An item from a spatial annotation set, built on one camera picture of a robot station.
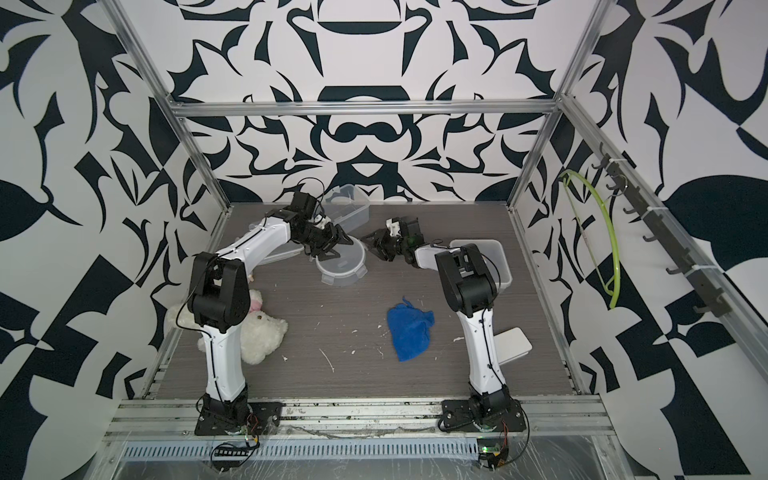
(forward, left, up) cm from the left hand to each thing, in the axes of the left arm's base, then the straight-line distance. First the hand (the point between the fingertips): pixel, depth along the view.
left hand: (347, 243), depth 94 cm
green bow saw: (-24, -62, +19) cm, 69 cm away
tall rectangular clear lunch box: (+26, +2, -10) cm, 28 cm away
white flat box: (-30, -45, -8) cm, 55 cm away
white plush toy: (-26, +22, -3) cm, 34 cm away
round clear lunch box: (-7, +1, -4) cm, 8 cm away
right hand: (+5, -5, -4) cm, 8 cm away
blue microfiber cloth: (-25, -18, -8) cm, 32 cm away
